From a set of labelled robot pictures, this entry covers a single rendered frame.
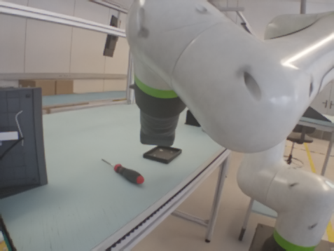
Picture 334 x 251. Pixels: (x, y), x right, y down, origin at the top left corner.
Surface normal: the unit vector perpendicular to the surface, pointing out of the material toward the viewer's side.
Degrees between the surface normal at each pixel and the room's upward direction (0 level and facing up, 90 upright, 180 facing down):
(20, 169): 90
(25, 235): 0
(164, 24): 81
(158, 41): 97
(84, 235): 0
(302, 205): 89
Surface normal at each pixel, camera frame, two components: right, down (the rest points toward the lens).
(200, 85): -0.75, 0.17
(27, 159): 0.51, 0.24
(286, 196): -0.83, -0.02
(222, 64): -0.48, -0.18
